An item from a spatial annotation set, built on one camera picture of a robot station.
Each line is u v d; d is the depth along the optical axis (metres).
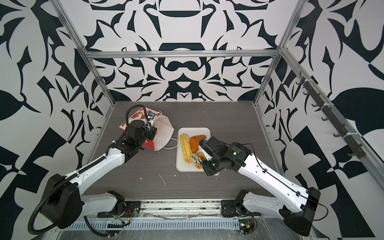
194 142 0.94
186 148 0.92
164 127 0.98
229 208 0.74
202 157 0.89
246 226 0.71
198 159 0.75
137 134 0.62
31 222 0.35
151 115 0.71
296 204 0.39
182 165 0.89
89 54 0.92
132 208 0.74
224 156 0.47
